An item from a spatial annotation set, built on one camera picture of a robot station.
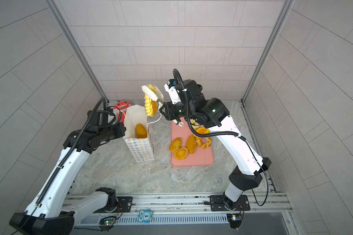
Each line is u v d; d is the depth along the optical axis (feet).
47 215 1.16
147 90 1.96
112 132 1.93
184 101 1.37
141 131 2.97
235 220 2.23
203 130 3.14
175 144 2.87
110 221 2.11
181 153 2.77
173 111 1.67
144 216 2.19
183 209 2.32
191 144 2.95
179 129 3.22
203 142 3.01
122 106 3.32
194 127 3.09
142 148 2.37
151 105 2.03
